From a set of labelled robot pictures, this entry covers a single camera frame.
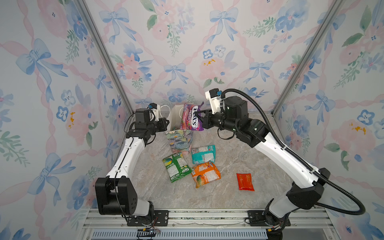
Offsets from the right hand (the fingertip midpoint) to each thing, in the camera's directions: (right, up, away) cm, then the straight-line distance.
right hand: (195, 112), depth 63 cm
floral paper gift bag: (-9, -14, +21) cm, 27 cm away
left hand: (-14, -2, +19) cm, 23 cm away
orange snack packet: (+6, -33, +23) cm, 40 cm away
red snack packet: (+29, -37, +23) cm, 52 cm away
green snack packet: (-11, -30, +25) cm, 40 cm away
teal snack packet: (+5, -23, +30) cm, 38 cm away
